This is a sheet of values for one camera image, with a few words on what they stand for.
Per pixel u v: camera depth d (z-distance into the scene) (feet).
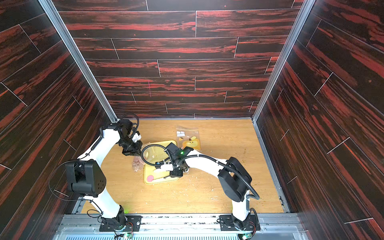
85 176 3.13
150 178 2.91
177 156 2.23
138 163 3.09
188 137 3.54
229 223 2.42
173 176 2.64
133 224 2.40
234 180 1.57
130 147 2.41
